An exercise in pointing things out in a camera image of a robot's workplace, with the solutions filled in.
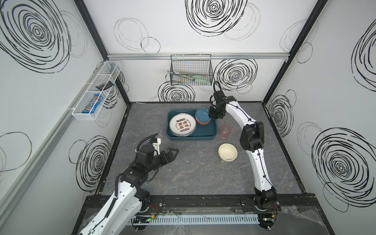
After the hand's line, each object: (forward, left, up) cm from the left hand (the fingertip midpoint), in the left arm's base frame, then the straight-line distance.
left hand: (175, 153), depth 76 cm
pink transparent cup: (+24, -31, -13) cm, 41 cm away
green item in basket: (+40, -14, +18) cm, 46 cm away
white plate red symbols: (+27, -1, -12) cm, 30 cm away
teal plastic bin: (+22, -16, -13) cm, 31 cm away
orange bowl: (+29, -16, -12) cm, 35 cm away
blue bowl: (+32, -15, -7) cm, 36 cm away
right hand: (+32, -19, -7) cm, 38 cm away
